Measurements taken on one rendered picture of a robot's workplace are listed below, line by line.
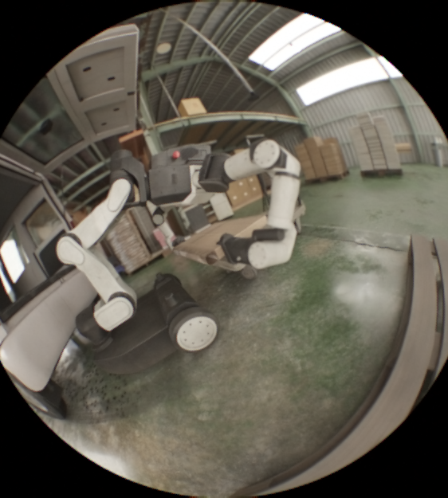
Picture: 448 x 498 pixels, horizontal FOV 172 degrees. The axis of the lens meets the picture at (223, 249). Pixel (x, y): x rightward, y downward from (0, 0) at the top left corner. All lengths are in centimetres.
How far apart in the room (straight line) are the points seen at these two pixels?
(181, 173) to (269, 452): 99
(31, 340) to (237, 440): 81
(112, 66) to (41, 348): 158
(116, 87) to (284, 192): 144
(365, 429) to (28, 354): 99
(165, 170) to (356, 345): 94
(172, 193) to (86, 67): 120
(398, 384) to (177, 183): 93
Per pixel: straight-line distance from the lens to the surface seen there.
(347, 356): 54
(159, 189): 66
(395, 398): 43
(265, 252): 35
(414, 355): 48
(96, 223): 70
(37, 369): 84
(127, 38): 125
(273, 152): 38
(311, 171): 427
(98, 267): 70
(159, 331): 62
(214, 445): 56
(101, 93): 154
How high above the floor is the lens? 50
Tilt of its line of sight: 19 degrees down
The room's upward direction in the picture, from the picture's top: 25 degrees counter-clockwise
